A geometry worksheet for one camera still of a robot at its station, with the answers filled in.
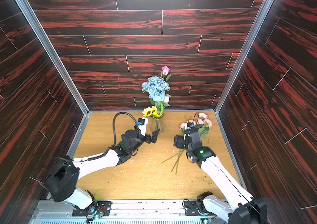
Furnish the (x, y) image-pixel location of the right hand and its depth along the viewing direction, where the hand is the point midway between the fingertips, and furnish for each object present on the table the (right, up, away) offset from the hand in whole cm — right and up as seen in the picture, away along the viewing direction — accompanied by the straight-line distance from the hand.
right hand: (183, 137), depth 82 cm
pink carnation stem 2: (+20, +8, +24) cm, 32 cm away
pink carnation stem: (-2, -16, +11) cm, 20 cm away
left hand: (-17, +6, -2) cm, 18 cm away
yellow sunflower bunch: (-20, +16, +7) cm, 26 cm away
